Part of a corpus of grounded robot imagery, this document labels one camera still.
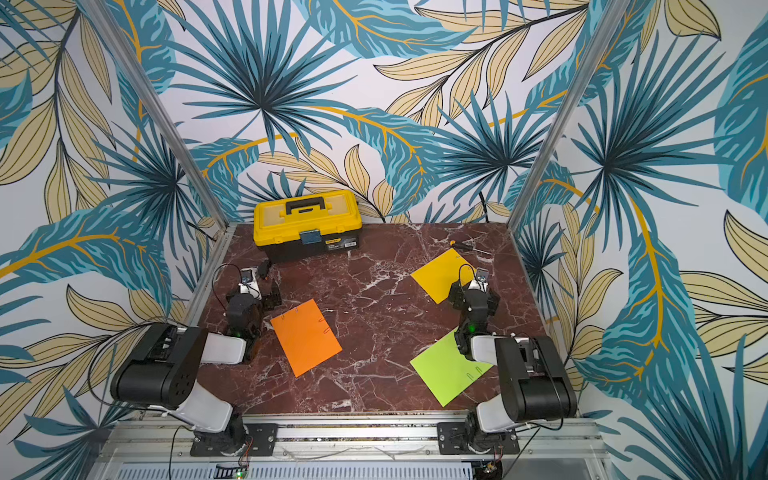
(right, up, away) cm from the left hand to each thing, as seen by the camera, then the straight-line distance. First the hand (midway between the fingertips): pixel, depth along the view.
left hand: (258, 284), depth 92 cm
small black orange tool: (+69, +12, +22) cm, 73 cm away
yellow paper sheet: (+57, +1, +14) cm, 59 cm away
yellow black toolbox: (+13, +19, +8) cm, 24 cm away
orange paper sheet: (+15, -16, -1) cm, 22 cm away
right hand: (+67, 0, 0) cm, 67 cm away
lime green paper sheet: (+57, -25, -4) cm, 62 cm away
